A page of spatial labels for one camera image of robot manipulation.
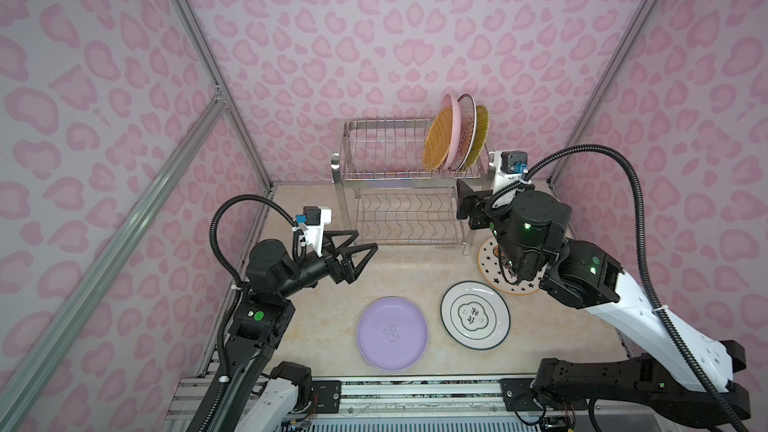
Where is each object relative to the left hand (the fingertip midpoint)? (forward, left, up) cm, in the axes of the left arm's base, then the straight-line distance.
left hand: (366, 239), depth 61 cm
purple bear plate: (-8, -4, -36) cm, 37 cm away
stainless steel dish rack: (+40, -4, -33) cm, 52 cm away
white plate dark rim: (-3, -28, -36) cm, 46 cm away
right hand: (+6, -22, +11) cm, 25 cm away
